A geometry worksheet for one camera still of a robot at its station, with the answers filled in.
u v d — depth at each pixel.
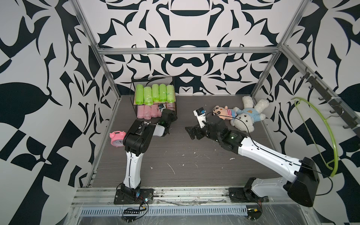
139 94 0.94
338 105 0.56
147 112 1.02
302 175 0.41
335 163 0.57
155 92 0.94
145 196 0.73
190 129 0.65
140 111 1.02
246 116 0.94
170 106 1.06
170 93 0.93
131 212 0.73
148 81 1.14
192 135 0.67
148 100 0.91
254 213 0.71
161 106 0.93
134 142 0.55
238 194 0.74
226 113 1.01
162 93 0.93
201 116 0.65
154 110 1.04
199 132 0.66
